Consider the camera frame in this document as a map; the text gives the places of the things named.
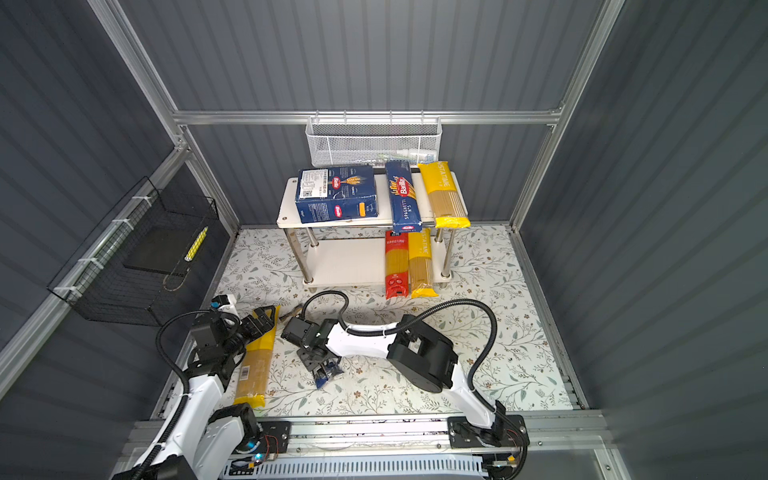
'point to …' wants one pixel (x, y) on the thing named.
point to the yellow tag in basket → (195, 247)
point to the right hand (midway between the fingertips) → (315, 357)
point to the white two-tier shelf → (353, 252)
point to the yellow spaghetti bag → (256, 369)
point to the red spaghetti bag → (397, 264)
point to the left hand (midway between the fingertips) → (260, 314)
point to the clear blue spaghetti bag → (324, 372)
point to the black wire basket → (133, 265)
